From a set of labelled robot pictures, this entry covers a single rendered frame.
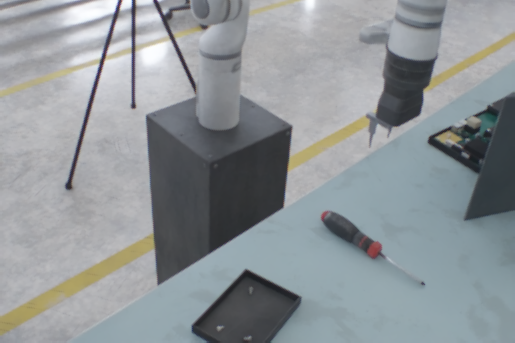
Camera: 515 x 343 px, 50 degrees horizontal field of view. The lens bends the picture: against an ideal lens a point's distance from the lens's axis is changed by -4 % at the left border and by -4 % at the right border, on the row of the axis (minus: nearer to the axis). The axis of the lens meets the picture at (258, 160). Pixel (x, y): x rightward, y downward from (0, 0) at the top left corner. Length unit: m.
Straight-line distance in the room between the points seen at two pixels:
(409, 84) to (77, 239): 1.66
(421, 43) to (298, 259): 0.35
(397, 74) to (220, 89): 0.47
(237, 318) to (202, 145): 0.61
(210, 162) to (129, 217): 1.21
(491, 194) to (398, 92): 0.20
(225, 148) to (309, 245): 0.49
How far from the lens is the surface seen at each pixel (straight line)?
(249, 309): 0.68
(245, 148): 1.22
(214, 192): 1.22
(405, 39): 0.84
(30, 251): 2.28
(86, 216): 2.38
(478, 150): 1.00
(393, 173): 0.93
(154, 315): 0.68
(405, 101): 0.89
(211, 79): 1.21
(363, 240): 0.77
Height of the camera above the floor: 1.53
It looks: 35 degrees down
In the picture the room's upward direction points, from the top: 4 degrees clockwise
